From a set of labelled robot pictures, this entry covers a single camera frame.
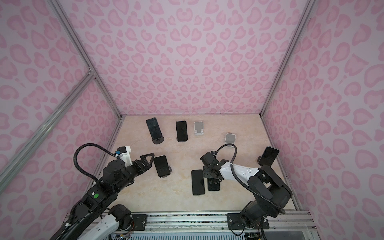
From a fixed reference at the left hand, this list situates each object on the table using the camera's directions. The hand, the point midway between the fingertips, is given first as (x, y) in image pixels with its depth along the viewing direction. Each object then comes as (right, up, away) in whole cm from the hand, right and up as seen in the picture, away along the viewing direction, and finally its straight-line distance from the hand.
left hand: (149, 155), depth 71 cm
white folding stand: (+23, +13, +36) cm, 45 cm away
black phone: (+31, -20, +14) cm, 40 cm away
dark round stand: (-5, +4, +35) cm, 35 cm away
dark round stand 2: (+6, -14, +20) cm, 25 cm away
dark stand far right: (+63, -8, +26) cm, 68 cm away
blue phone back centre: (+12, +11, +28) cm, 32 cm away
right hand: (+31, -14, +19) cm, 39 cm away
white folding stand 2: (+44, +6, +27) cm, 52 cm away
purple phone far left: (-6, +12, +27) cm, 30 cm away
